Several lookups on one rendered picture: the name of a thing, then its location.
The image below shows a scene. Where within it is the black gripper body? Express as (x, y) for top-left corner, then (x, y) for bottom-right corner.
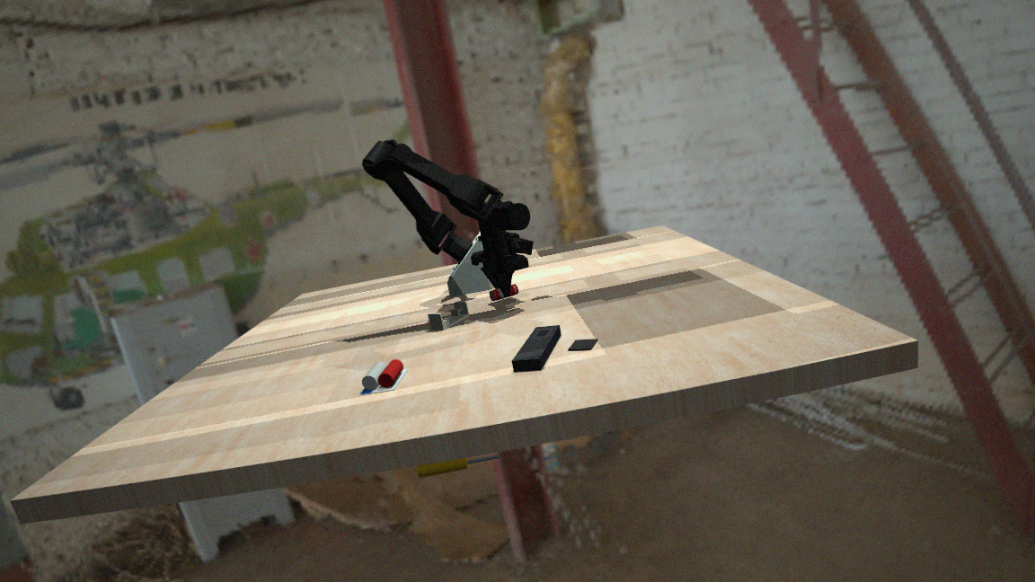
(471, 230), (529, 273)

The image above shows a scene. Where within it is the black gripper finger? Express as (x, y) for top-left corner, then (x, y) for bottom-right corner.
(491, 269), (515, 297)
(481, 266), (500, 289)

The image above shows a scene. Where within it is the yellow screwdriver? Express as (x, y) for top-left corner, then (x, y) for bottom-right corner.
(418, 454), (500, 478)

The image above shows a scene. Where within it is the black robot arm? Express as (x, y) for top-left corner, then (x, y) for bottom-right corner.
(362, 139), (533, 264)

